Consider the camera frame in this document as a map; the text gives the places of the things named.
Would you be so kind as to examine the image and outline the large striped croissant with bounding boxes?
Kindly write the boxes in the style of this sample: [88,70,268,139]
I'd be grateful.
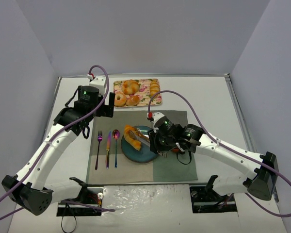
[124,125,141,151]

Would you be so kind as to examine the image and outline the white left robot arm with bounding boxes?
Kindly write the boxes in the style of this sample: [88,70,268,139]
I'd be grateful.
[1,86,115,216]

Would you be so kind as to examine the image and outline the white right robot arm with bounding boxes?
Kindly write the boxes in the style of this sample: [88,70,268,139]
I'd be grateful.
[125,116,279,200]

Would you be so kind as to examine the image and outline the twisted round bread roll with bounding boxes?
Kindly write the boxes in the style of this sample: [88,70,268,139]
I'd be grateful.
[123,80,139,95]

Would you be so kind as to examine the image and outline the orange enamel mug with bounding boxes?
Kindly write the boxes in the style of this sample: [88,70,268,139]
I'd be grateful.
[171,148,185,154]

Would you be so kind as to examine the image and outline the blue ceramic plate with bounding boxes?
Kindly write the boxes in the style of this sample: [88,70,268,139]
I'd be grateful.
[121,126,159,163]

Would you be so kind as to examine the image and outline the iridescent spoon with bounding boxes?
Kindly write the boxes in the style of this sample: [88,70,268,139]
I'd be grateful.
[113,129,120,168]

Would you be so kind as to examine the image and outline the floral rectangular tray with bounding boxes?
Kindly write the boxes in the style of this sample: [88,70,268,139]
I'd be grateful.
[113,79,162,107]

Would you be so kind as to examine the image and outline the iridescent fork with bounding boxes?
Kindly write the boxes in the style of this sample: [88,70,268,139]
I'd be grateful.
[95,131,103,170]

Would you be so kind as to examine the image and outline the brown oval bun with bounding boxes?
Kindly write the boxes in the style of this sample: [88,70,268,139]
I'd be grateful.
[126,95,140,106]

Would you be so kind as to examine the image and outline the iridescent knife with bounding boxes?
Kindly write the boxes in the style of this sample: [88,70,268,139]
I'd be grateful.
[105,132,111,169]

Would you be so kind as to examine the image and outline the grey patchwork placemat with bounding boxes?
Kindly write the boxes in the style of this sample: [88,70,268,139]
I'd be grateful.
[86,111,197,185]

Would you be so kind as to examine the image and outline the small striped croissant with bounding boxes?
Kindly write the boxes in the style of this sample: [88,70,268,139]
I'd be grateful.
[149,81,160,97]

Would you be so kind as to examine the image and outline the ring bagel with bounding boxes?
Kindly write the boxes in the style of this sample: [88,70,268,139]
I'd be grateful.
[114,92,127,107]

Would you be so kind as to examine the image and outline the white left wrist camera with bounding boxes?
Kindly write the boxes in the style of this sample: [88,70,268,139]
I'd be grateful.
[87,74,106,96]

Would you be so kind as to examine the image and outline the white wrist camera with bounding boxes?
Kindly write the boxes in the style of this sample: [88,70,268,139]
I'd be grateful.
[146,112,164,128]
[87,74,106,96]

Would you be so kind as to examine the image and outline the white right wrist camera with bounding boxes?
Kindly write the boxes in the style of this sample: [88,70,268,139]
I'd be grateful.
[146,112,164,128]

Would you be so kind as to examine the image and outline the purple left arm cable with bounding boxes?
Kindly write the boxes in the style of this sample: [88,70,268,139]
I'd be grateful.
[0,65,116,225]

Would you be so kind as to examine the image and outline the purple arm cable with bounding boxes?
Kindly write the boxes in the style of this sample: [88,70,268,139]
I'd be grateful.
[0,65,116,225]
[147,90,291,217]

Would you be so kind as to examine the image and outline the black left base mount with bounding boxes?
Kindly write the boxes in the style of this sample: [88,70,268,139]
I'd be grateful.
[56,186,105,217]

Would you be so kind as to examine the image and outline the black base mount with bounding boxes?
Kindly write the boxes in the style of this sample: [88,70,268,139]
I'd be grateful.
[56,186,105,217]
[189,184,237,214]

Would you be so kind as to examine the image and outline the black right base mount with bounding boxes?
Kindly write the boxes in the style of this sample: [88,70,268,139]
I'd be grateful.
[189,184,237,214]

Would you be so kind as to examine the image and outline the aluminium rail frame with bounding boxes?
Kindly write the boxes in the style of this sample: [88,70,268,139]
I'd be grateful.
[224,73,280,203]

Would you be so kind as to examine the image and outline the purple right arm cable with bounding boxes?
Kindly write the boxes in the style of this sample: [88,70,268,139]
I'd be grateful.
[147,90,291,217]

